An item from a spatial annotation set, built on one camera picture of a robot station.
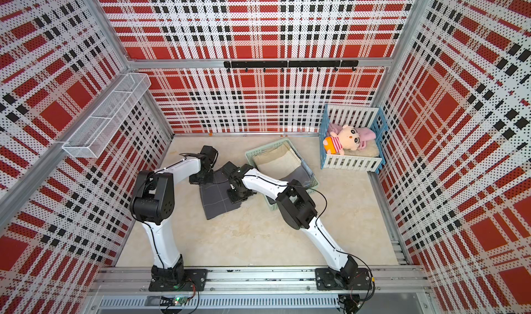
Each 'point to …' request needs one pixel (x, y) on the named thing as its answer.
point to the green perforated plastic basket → (249, 155)
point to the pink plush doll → (348, 138)
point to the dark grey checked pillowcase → (214, 198)
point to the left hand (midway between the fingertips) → (204, 179)
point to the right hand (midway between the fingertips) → (240, 199)
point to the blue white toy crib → (334, 117)
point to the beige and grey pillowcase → (282, 163)
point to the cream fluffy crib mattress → (372, 149)
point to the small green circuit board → (180, 301)
